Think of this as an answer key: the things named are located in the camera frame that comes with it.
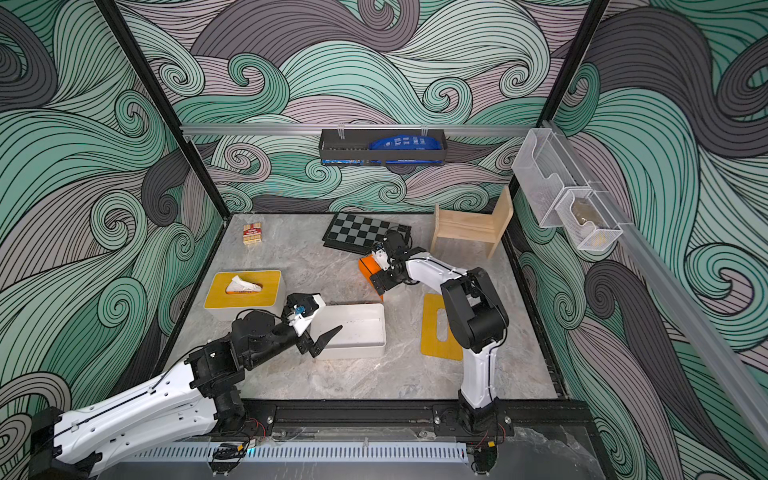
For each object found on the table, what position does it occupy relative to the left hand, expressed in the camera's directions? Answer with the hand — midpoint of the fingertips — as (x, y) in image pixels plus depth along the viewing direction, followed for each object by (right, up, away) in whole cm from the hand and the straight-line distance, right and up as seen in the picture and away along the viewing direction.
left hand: (327, 305), depth 69 cm
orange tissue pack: (-29, +2, +16) cm, 33 cm away
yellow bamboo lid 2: (+27, -15, +16) cm, 35 cm away
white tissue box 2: (+8, -14, +20) cm, 25 cm away
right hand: (+17, +3, +29) cm, 33 cm away
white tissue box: (-43, -9, +23) cm, 50 cm away
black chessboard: (+5, +18, +41) cm, 45 cm away
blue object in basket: (+21, +46, +23) cm, 56 cm away
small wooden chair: (+47, +20, +35) cm, 61 cm away
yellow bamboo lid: (-35, -2, +17) cm, 39 cm away
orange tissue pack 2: (+9, +7, +26) cm, 28 cm away
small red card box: (-37, +18, +44) cm, 60 cm away
